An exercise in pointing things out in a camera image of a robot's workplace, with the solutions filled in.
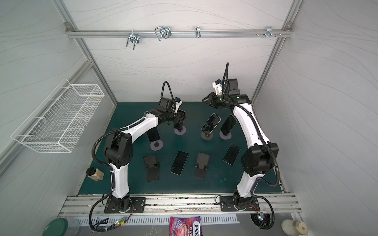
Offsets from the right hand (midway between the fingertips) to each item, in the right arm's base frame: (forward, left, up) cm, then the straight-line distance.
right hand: (204, 99), depth 80 cm
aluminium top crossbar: (+131, -47, -14) cm, 140 cm away
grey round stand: (-5, -2, -32) cm, 32 cm away
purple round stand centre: (-3, +16, -30) cm, 34 cm away
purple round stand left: (-14, +30, -30) cm, 45 cm away
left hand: (+2, +16, -16) cm, 23 cm away
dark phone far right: (-2, -16, -20) cm, 26 cm away
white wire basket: (-24, +69, +4) cm, 73 cm away
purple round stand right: (-5, -17, -30) cm, 35 cm away
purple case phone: (-4, +14, -11) cm, 18 cm away
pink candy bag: (-55, +7, -27) cm, 62 cm away
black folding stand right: (-29, +1, -24) cm, 37 cm away
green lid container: (-59, +60, -19) cm, 86 cm away
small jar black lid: (-36, +57, -21) cm, 71 cm away
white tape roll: (-54, -39, -23) cm, 70 cm away
